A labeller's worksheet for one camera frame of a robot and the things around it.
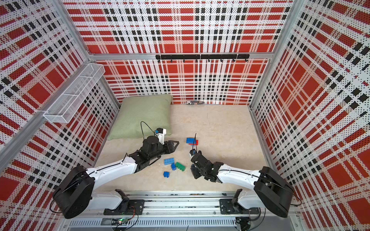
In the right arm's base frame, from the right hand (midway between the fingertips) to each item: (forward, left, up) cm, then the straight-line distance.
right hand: (196, 166), depth 85 cm
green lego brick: (0, +10, -1) cm, 10 cm away
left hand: (+10, +10, +10) cm, 18 cm away
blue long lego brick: (+20, +4, -4) cm, 21 cm away
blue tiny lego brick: (0, +14, -2) cm, 14 cm away
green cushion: (+31, +39, +10) cm, 51 cm away
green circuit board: (-27, +37, -1) cm, 45 cm away
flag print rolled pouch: (+57, 0, -2) cm, 57 cm away
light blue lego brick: (+4, +17, -1) cm, 18 cm away
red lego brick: (+15, 0, +1) cm, 16 cm away
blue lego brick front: (-4, +18, -2) cm, 19 cm away
